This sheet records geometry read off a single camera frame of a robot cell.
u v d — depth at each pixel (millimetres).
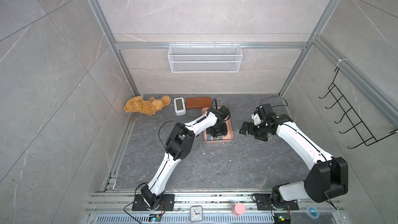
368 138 575
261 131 691
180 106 1072
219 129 843
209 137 953
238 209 651
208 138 955
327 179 413
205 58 1007
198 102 1137
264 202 728
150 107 978
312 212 715
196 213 690
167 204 733
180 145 582
